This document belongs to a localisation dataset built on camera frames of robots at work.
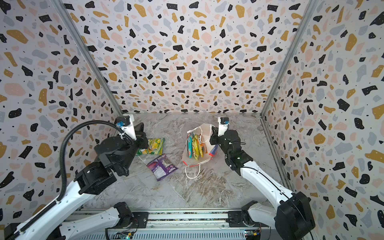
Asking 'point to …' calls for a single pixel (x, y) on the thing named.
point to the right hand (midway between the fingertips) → (211, 124)
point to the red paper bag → (205, 130)
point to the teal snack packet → (189, 144)
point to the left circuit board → (127, 235)
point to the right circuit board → (252, 234)
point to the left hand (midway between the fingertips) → (143, 121)
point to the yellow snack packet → (195, 147)
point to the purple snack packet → (161, 166)
